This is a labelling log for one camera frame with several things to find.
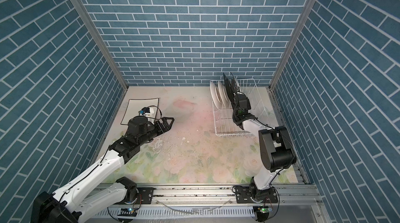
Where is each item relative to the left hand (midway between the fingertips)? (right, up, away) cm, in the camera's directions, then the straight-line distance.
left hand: (173, 122), depth 78 cm
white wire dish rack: (+28, +4, +27) cm, 39 cm away
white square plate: (-34, +7, +30) cm, 46 cm away
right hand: (+40, +12, +17) cm, 45 cm away
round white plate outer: (+21, +22, +25) cm, 39 cm away
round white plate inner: (+27, +15, +21) cm, 37 cm away
